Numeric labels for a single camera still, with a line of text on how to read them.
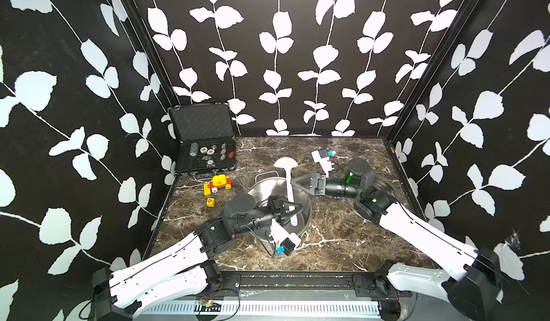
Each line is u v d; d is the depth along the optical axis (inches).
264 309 27.6
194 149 43.5
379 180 41.2
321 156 24.6
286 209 24.1
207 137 44.8
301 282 29.6
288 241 20.7
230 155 43.6
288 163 29.4
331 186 23.4
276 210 21.5
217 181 37.8
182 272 23.2
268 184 32.1
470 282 14.9
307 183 22.9
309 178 22.8
